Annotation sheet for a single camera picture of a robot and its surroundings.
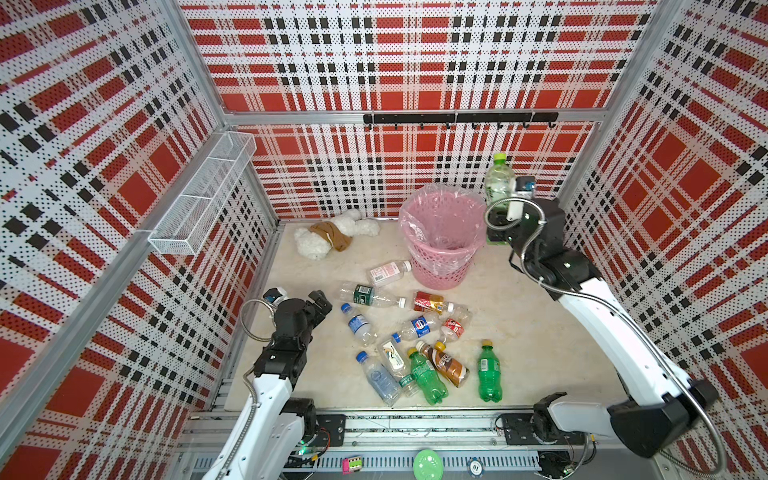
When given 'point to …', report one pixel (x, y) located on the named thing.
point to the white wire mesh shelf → (183, 223)
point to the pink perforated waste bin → (430, 281)
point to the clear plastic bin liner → (444, 226)
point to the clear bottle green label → (368, 295)
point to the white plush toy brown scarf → (315, 243)
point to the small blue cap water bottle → (359, 325)
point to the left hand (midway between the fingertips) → (318, 301)
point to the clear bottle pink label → (387, 272)
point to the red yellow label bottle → (424, 301)
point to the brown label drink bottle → (455, 371)
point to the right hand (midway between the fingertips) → (496, 204)
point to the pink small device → (346, 466)
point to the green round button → (428, 465)
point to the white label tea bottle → (396, 357)
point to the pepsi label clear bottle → (422, 327)
